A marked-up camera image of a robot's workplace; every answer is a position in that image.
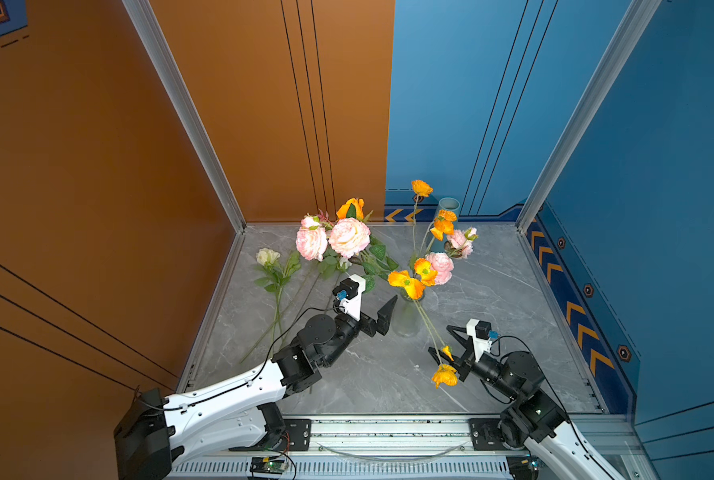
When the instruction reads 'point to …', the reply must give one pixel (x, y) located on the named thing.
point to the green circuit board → (268, 465)
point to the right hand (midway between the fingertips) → (437, 341)
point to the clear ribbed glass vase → (407, 315)
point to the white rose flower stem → (278, 273)
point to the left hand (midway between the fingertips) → (379, 287)
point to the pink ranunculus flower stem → (459, 244)
